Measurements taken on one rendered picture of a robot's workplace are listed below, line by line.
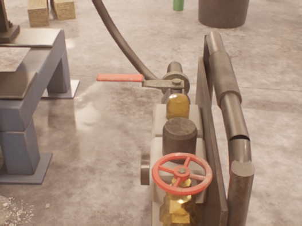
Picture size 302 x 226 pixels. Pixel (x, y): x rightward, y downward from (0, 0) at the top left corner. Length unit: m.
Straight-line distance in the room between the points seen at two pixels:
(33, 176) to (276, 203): 0.70
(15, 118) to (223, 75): 0.73
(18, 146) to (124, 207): 0.34
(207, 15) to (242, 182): 1.89
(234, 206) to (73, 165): 0.89
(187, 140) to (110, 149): 0.81
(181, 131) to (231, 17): 1.75
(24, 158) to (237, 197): 0.87
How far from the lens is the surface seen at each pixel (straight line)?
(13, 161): 1.26
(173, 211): 0.52
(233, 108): 0.49
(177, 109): 0.64
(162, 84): 0.73
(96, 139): 1.39
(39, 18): 2.34
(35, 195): 1.23
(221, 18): 2.26
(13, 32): 1.54
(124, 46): 1.31
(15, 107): 1.14
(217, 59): 0.60
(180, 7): 2.51
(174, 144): 0.55
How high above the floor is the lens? 0.83
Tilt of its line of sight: 33 degrees down
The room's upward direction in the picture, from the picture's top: straight up
